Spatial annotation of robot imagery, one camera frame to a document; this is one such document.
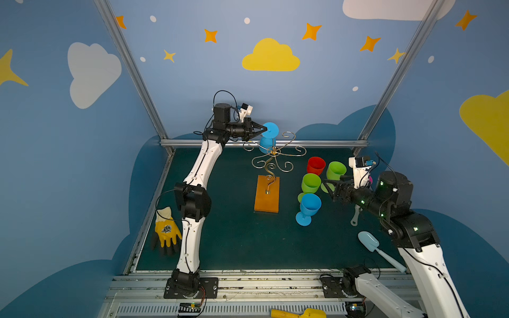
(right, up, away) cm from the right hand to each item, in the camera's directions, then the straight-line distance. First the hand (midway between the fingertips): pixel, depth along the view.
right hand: (337, 177), depth 65 cm
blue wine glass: (-22, +16, +23) cm, 35 cm away
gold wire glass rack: (-24, +6, +7) cm, 25 cm away
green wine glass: (-3, -4, +22) cm, 23 cm away
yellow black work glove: (-68, -23, +22) cm, 75 cm away
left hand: (-22, +20, +15) cm, 34 cm away
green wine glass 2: (+9, +2, +26) cm, 27 cm away
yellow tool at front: (-9, -48, +3) cm, 49 cm away
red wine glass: (+2, +5, +31) cm, 31 cm away
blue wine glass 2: (-3, -13, +22) cm, 26 cm away
